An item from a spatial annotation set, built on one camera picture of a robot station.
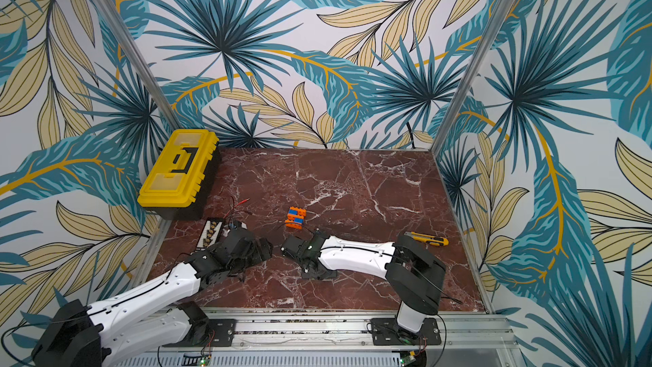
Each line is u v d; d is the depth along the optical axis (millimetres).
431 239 994
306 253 595
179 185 855
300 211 977
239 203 1006
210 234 922
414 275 441
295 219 950
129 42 821
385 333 731
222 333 734
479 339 735
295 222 949
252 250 665
